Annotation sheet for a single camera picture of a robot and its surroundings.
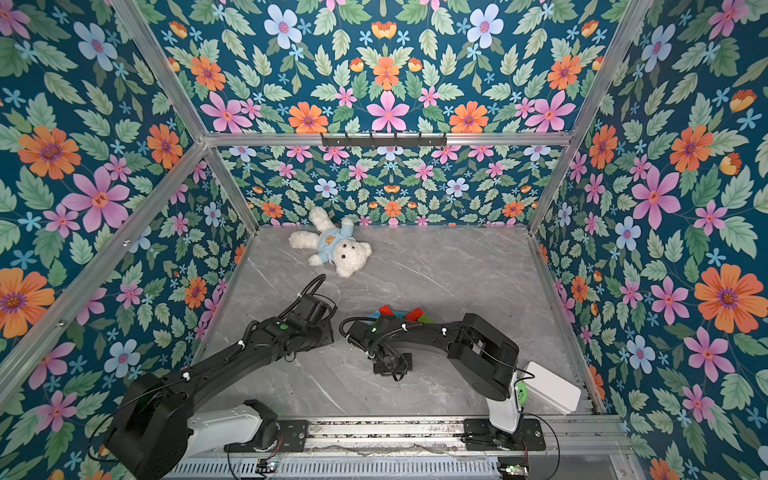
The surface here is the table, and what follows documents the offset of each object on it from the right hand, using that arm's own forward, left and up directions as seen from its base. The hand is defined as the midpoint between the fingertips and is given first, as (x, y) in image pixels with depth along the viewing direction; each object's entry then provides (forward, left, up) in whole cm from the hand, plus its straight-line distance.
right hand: (394, 367), depth 84 cm
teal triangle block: (+17, -1, 0) cm, 17 cm away
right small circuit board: (-22, -30, -2) cm, 37 cm away
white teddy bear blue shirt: (+38, +23, +10) cm, 46 cm away
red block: (+18, +4, +2) cm, 18 cm away
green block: (+15, -9, +1) cm, 18 cm away
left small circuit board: (-24, +30, -2) cm, 39 cm away
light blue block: (+15, +7, +2) cm, 17 cm away
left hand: (+8, +18, +5) cm, 20 cm away
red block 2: (+15, -5, +4) cm, 17 cm away
